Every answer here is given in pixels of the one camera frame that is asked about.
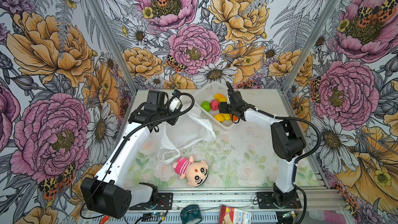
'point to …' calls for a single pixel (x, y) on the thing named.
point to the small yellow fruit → (223, 100)
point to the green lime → (205, 105)
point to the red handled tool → (105, 218)
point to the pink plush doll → (196, 173)
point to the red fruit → (214, 104)
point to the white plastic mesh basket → (207, 97)
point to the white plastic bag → (169, 138)
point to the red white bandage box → (230, 215)
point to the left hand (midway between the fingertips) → (176, 116)
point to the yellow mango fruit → (226, 116)
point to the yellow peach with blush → (219, 117)
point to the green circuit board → (157, 214)
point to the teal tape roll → (190, 212)
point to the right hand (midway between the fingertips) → (224, 109)
